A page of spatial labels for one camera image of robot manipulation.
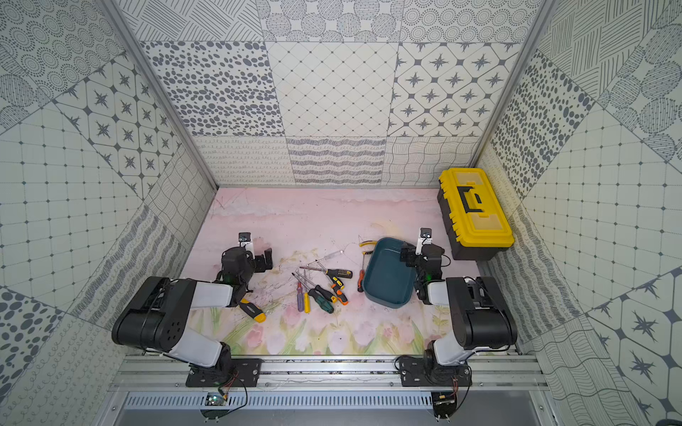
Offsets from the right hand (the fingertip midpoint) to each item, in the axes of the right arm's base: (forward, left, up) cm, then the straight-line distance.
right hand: (418, 245), depth 95 cm
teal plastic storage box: (-11, +11, -7) cm, 17 cm away
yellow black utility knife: (-23, +56, -3) cm, 61 cm away
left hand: (-2, +59, +1) cm, 60 cm away
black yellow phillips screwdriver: (-10, +30, -3) cm, 32 cm away
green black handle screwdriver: (-20, +35, -3) cm, 40 cm away
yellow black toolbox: (+2, -18, +11) cm, 21 cm away
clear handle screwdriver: (-2, +34, -5) cm, 34 cm away
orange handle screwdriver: (-12, +21, -4) cm, 25 cm away
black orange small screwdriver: (-14, +29, -4) cm, 32 cm away
